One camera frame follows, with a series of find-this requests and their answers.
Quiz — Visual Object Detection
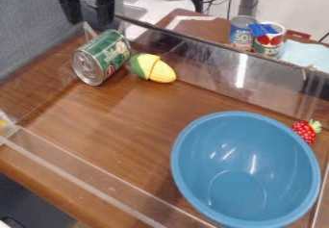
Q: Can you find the blue plastic bowl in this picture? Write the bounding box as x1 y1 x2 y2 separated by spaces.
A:
172 112 321 228

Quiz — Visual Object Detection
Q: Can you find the red toy strawberry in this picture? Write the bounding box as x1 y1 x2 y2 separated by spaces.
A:
292 120 321 145

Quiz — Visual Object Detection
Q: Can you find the green tin can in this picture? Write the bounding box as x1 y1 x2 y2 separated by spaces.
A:
71 30 131 86

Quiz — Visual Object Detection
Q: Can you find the yellow green toy corn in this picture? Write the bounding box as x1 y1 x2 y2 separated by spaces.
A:
130 53 177 83

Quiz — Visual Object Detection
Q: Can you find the blue soup can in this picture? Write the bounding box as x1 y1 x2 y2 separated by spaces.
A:
229 15 257 51

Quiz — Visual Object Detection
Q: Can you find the red white tomato can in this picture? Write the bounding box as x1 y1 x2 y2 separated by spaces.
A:
253 21 285 58

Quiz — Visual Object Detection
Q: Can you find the light blue cloth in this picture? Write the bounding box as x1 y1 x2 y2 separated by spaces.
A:
280 39 329 73

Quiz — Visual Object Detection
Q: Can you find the clear acrylic front wall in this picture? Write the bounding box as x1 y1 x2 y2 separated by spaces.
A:
0 110 216 228

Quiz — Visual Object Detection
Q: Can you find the clear acrylic wall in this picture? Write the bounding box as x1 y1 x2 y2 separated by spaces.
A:
0 110 216 228
82 1 329 129

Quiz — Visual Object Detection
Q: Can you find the clear acrylic back wall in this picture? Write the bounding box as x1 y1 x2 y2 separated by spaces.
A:
82 1 329 129

